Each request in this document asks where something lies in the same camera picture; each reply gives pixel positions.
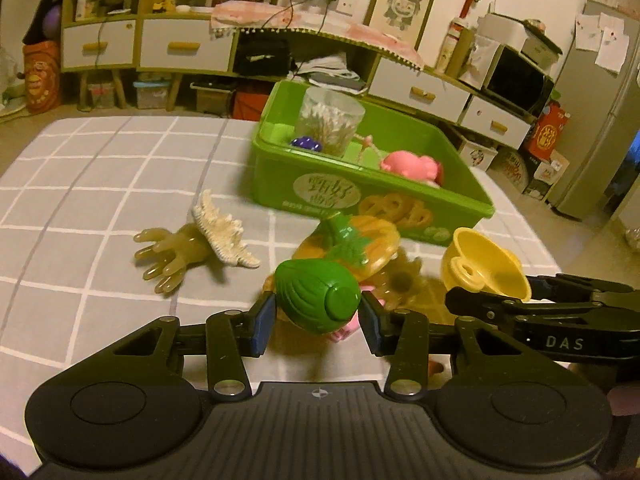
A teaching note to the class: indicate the white printer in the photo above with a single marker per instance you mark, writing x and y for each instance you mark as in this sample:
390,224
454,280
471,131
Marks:
521,36

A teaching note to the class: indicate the grey refrigerator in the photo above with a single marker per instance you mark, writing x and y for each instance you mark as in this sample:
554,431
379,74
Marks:
599,86

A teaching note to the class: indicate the green round toy vegetable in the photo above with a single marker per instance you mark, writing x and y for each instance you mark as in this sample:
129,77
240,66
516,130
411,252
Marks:
317,295

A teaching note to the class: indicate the pink patterned cabinet cloth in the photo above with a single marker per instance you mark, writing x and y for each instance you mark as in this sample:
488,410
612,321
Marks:
247,15

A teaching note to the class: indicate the framed cartoon girl picture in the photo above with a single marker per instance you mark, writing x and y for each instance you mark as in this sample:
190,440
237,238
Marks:
404,20

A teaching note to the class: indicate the red storage box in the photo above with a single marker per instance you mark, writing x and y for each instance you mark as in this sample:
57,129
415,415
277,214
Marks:
248,106

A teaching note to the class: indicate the black bag in cabinet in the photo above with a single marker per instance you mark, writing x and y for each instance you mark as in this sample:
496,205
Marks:
263,56

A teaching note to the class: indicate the translucent rubber hand toy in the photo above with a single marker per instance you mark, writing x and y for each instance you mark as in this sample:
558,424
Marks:
170,255

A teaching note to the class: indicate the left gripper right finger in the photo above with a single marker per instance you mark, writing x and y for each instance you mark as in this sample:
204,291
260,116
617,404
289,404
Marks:
403,337

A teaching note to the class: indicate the wooden tv cabinet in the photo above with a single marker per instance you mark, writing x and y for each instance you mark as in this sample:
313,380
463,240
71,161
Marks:
172,38

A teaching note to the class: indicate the white coral shell toy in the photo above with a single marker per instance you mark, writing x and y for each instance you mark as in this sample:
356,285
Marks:
223,233

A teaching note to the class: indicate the green plastic storage bin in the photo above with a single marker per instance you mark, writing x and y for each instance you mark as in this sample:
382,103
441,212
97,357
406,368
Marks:
314,184

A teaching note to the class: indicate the clear cotton swab jar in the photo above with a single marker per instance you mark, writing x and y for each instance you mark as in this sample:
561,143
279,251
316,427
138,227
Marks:
329,118

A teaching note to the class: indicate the red gift box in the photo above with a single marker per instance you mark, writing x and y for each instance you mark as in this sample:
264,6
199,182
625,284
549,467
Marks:
541,140

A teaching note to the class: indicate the pink pig toy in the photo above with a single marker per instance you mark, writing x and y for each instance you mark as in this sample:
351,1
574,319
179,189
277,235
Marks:
419,168

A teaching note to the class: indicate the grey checked table cloth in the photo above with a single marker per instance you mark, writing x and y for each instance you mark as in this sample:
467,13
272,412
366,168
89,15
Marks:
108,223

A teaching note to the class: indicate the white printed storage box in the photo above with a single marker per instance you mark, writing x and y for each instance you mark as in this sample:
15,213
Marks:
476,155

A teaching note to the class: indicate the black microwave oven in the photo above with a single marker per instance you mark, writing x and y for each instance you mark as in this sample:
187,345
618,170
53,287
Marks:
516,82

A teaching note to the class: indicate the clear plastic storage box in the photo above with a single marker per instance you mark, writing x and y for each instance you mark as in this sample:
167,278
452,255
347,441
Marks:
152,95

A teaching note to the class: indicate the stack of papers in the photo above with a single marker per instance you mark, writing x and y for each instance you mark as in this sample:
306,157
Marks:
331,72

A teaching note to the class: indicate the purple grape toy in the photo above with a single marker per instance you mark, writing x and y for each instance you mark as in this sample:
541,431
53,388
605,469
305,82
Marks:
307,143

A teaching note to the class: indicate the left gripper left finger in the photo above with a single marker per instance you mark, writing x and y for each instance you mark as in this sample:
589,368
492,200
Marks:
230,337

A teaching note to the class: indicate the orange pumpkin toy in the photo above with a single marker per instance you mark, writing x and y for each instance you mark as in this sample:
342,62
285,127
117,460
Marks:
362,244

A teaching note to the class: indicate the orange red paper bag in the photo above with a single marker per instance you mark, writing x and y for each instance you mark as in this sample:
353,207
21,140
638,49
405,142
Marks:
42,76

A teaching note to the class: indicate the yellow toy pot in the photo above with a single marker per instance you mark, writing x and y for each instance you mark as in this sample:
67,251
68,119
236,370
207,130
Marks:
477,264

